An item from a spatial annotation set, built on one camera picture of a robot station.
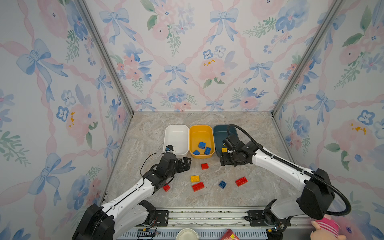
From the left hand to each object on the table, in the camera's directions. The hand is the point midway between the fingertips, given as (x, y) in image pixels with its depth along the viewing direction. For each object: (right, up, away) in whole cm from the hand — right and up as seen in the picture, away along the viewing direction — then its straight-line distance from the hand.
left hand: (185, 160), depth 83 cm
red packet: (+20, -30, -16) cm, 40 cm away
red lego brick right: (+32, -13, +3) cm, 34 cm away
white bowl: (+1, -34, -10) cm, 36 cm away
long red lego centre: (+6, -15, 0) cm, 16 cm away
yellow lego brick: (+5, -12, +4) cm, 14 cm away
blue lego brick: (+13, +3, +15) cm, 20 cm away
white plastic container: (-7, +12, +26) cm, 30 cm away
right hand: (+22, 0, +1) cm, 22 cm away
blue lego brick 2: (+6, +2, +14) cm, 16 cm away
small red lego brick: (+11, -6, +10) cm, 16 cm away
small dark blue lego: (+21, -14, +1) cm, 25 cm away
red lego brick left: (-11, -16, +2) cm, 20 cm away
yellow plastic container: (+11, +14, +25) cm, 30 cm away
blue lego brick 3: (+10, +6, +17) cm, 21 cm away
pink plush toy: (+63, -27, -16) cm, 71 cm away
